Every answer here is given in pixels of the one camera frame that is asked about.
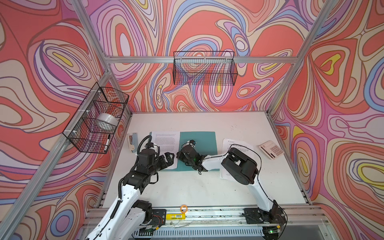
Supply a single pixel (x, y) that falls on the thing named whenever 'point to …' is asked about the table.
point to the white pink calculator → (271, 149)
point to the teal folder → (206, 142)
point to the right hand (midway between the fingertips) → (176, 156)
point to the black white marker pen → (107, 142)
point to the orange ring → (181, 208)
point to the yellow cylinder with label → (175, 216)
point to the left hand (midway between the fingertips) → (170, 156)
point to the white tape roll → (108, 118)
